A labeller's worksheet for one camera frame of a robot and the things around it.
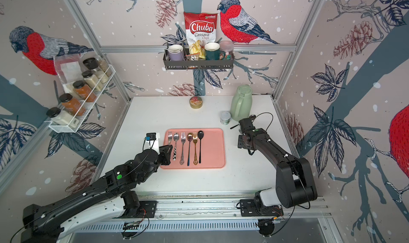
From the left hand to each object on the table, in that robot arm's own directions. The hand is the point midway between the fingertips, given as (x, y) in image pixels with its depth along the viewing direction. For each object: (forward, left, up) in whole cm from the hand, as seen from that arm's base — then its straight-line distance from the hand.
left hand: (175, 144), depth 72 cm
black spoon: (+17, -10, -20) cm, 28 cm away
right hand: (+10, -37, -16) cm, 41 cm away
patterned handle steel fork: (+17, +9, -19) cm, 27 cm away
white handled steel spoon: (+16, +5, -20) cm, 26 cm away
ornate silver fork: (+16, +1, -21) cm, 26 cm away
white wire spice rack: (+33, +42, +11) cm, 54 cm away
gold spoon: (+16, -3, -20) cm, 26 cm away
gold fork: (+15, -7, -21) cm, 27 cm away
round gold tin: (+44, -6, -19) cm, 48 cm away
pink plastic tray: (+9, -8, -22) cm, 25 cm away
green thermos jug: (+27, -34, -1) cm, 44 cm away
